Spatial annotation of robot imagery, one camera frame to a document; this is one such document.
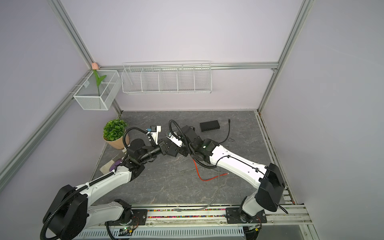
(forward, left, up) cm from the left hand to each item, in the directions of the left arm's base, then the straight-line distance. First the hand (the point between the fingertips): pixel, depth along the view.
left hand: (178, 142), depth 74 cm
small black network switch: (+30, -21, -27) cm, 45 cm away
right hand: (+2, -1, -1) cm, 3 cm away
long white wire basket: (+47, +7, +7) cm, 48 cm away
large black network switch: (-3, +4, +1) cm, 5 cm away
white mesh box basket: (+35, +47, +7) cm, 59 cm away
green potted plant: (+15, +40, -9) cm, 44 cm away
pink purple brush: (+1, +42, -24) cm, 48 cm away
